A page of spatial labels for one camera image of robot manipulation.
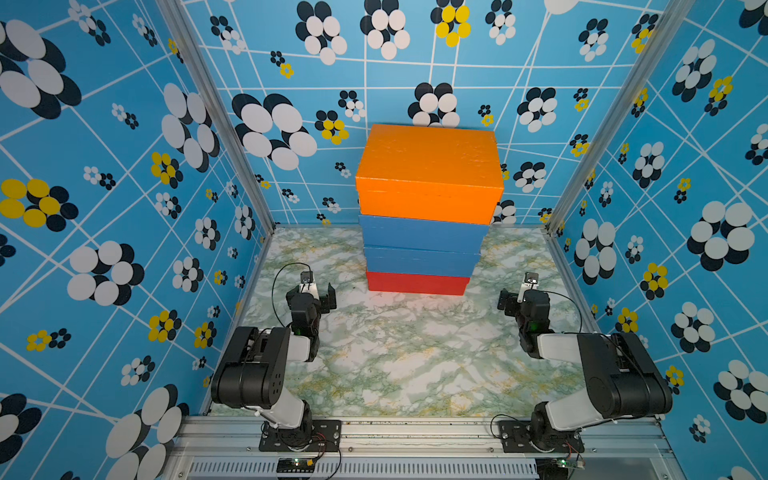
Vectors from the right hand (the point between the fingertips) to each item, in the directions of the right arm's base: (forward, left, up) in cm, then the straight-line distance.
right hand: (525, 291), depth 93 cm
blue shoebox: (+3, +43, +12) cm, 45 cm away
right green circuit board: (-44, +2, -6) cm, 44 cm away
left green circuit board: (-45, +66, -8) cm, 80 cm away
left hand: (+1, +66, +3) cm, 66 cm away
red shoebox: (+7, +34, -5) cm, 35 cm away
